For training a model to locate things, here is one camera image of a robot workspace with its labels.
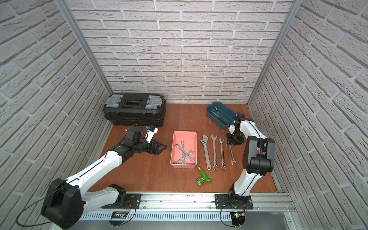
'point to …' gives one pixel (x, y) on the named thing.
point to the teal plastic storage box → (228, 114)
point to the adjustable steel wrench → (204, 140)
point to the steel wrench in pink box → (183, 161)
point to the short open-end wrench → (233, 161)
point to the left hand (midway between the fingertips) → (163, 142)
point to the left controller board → (117, 214)
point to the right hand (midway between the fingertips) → (233, 143)
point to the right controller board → (237, 218)
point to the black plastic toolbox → (136, 109)
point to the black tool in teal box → (216, 112)
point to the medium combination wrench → (223, 167)
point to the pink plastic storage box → (184, 149)
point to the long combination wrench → (215, 167)
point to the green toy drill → (200, 180)
